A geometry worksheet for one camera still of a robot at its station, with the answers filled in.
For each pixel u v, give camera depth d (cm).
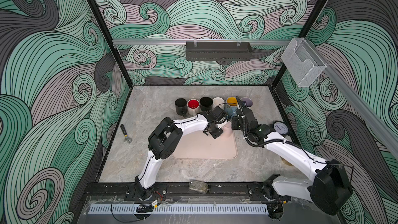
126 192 73
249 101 97
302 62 79
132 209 70
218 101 103
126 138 92
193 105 103
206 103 98
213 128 81
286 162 50
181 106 98
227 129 85
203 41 94
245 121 61
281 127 95
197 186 72
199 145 90
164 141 52
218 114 75
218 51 96
